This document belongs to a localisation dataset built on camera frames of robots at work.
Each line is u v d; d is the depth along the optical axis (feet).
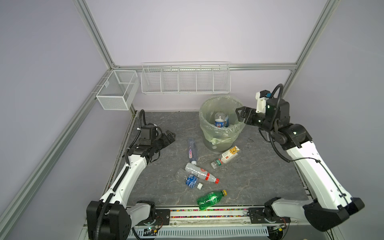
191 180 2.64
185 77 3.23
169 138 2.41
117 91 3.25
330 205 1.24
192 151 3.04
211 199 2.43
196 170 2.77
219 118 2.91
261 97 1.88
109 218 1.26
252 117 1.92
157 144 2.20
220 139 2.70
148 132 1.98
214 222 2.42
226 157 2.91
